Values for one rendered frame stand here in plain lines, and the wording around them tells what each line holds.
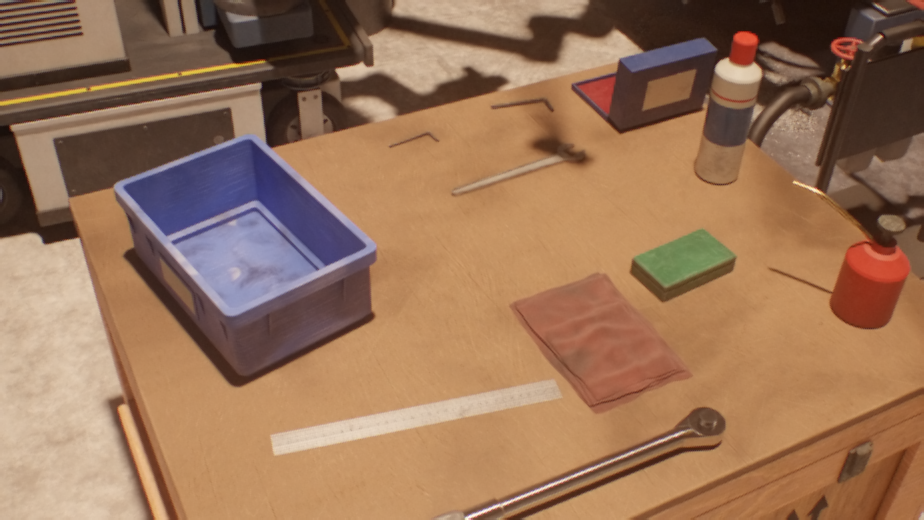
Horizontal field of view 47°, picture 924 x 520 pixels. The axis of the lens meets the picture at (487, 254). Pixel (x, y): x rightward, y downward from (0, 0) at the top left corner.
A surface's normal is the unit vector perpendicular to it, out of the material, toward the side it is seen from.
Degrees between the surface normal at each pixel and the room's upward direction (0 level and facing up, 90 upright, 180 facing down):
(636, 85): 95
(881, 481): 90
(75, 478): 0
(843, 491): 90
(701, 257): 0
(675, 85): 95
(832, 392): 0
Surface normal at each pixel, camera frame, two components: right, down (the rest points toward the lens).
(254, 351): 0.63, 0.52
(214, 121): 0.38, 0.61
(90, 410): 0.04, -0.76
